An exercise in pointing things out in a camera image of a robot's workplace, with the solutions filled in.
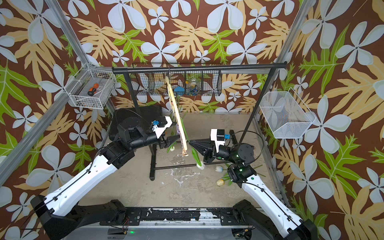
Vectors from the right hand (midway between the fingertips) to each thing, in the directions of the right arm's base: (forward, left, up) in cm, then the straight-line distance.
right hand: (191, 144), depth 56 cm
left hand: (+9, +5, 0) cm, 11 cm away
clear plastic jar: (+49, -2, -11) cm, 51 cm away
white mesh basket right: (+27, -54, -12) cm, 61 cm away
